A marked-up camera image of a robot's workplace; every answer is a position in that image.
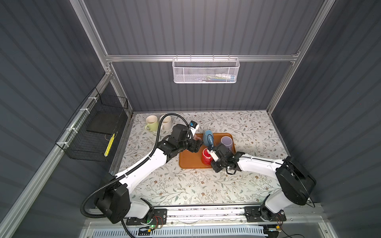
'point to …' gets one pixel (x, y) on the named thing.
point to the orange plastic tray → (188, 159)
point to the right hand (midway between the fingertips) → (214, 164)
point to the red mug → (207, 158)
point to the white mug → (166, 124)
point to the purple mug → (227, 141)
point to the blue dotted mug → (208, 138)
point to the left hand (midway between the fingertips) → (198, 139)
